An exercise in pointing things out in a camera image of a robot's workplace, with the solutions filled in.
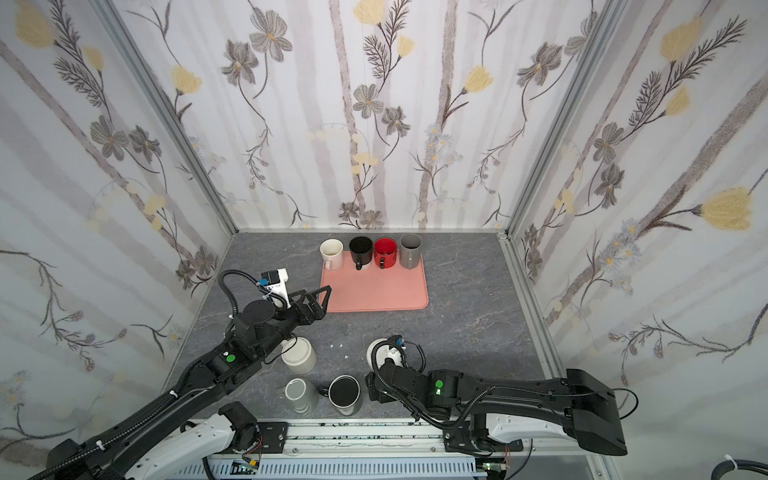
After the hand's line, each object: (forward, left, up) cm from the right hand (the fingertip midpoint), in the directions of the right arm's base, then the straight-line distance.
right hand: (366, 377), depth 74 cm
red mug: (+46, -3, -7) cm, 47 cm away
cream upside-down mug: (+5, +18, -4) cm, 19 cm away
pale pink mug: (+44, +16, -6) cm, 47 cm away
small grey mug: (-5, +16, -1) cm, 17 cm away
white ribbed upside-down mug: (-1, -1, +20) cm, 20 cm away
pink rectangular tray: (+34, -7, -12) cm, 36 cm away
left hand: (+18, +14, +15) cm, 27 cm away
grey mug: (+43, -12, -1) cm, 45 cm away
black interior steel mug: (-3, +6, -2) cm, 7 cm away
